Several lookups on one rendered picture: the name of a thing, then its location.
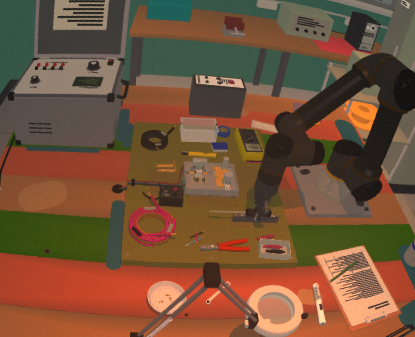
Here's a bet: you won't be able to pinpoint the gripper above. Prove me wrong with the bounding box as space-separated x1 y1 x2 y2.
245 204 274 222

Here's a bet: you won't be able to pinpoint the dark grey screwdriver rest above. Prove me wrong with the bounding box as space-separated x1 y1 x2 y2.
231 213 281 224

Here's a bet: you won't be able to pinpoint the grey T-bar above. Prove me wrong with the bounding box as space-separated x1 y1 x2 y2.
223 170 236 192

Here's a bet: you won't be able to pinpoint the orange shorting bridge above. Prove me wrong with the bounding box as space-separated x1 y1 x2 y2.
211 165 228 189

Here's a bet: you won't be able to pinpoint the grey terminal block body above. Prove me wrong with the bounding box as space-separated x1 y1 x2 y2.
182 156 240 198

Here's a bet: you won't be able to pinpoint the thin test probes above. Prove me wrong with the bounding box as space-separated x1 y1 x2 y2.
184 229 207 247

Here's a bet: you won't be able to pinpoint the red block on grey base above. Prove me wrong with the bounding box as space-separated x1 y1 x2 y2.
222 15 247 38

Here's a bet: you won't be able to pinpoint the grey test set case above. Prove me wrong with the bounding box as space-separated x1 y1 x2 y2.
0 0 131 149

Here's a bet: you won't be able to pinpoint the grey parts tray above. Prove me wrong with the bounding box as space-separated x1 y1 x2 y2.
258 238 292 261

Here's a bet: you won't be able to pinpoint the olive work mat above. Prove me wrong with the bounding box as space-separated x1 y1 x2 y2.
120 121 299 269

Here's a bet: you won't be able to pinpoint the yellow multimeter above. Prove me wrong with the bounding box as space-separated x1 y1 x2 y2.
234 127 266 163

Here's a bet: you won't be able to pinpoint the white ruler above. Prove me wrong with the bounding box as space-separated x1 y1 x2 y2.
250 118 279 134

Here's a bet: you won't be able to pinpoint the small black box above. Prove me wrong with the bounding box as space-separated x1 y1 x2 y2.
158 184 185 208

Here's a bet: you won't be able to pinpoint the small white spanner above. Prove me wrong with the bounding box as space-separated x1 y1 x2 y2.
204 280 231 305

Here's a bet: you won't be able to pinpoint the clear plastic box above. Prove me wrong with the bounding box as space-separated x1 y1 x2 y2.
179 116 220 144

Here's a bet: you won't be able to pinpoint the green pencil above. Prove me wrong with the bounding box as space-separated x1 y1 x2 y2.
329 260 359 283

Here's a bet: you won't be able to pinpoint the orange comb links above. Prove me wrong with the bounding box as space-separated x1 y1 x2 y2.
154 160 178 175

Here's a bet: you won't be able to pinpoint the white marker pen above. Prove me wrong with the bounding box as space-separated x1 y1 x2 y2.
311 281 327 327

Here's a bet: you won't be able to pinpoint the white magnifier lamp head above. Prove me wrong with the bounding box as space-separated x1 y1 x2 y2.
245 283 305 337

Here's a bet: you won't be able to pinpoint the dark grey instrument box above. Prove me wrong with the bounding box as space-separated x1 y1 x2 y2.
188 73 248 120

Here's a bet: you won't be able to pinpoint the clipboard with paper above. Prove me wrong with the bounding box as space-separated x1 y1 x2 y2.
313 244 402 331

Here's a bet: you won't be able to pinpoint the white round dish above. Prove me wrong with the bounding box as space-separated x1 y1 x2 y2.
146 279 188 315

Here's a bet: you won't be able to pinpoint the orange reel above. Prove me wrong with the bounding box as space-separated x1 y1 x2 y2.
343 99 383 132

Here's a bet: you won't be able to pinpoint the red folder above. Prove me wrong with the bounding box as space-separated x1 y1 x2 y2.
313 36 364 65

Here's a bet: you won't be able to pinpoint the wooden table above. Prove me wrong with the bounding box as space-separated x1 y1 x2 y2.
128 6 383 97

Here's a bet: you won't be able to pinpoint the pale green instrument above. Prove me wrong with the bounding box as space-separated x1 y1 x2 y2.
275 2 335 43

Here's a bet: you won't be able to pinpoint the black box with panel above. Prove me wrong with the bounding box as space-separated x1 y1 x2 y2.
344 10 383 54

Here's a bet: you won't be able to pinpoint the grey green cabinet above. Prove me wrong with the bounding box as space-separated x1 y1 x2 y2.
380 0 415 187

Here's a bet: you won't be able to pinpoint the red handled pliers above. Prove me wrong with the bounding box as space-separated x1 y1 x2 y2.
198 238 251 254

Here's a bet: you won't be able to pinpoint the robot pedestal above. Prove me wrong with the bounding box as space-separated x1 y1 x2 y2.
290 162 374 219

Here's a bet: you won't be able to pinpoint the pink cable coil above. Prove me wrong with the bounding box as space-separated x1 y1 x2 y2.
128 205 178 247

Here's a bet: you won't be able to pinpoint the black cable coil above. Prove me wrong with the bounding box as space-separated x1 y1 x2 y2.
139 125 177 152

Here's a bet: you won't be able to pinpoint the white wall plate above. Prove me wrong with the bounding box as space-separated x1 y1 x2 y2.
256 0 282 11

